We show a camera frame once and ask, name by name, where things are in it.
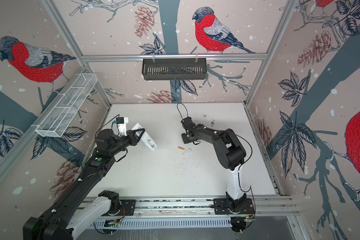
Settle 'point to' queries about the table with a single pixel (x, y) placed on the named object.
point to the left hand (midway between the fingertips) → (142, 130)
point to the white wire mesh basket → (55, 122)
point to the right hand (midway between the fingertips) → (187, 140)
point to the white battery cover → (187, 152)
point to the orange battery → (180, 147)
